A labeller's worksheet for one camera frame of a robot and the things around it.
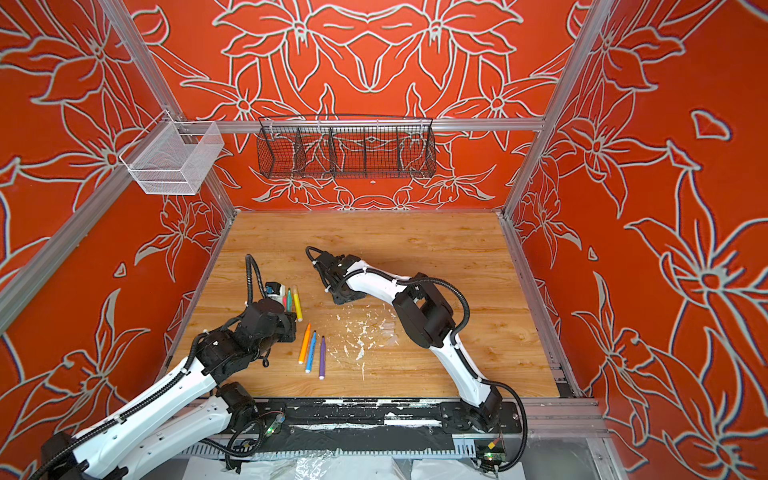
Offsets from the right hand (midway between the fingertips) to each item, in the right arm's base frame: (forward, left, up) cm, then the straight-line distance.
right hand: (343, 294), depth 95 cm
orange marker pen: (-17, +10, 0) cm, 20 cm away
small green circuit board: (-43, -39, -2) cm, 58 cm away
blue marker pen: (-20, +8, 0) cm, 22 cm away
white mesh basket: (+32, +53, +32) cm, 69 cm away
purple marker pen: (-21, +4, 0) cm, 21 cm away
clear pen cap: (-10, -14, -2) cm, 18 cm away
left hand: (-12, +11, +12) cm, 20 cm away
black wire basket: (+41, -1, +29) cm, 50 cm away
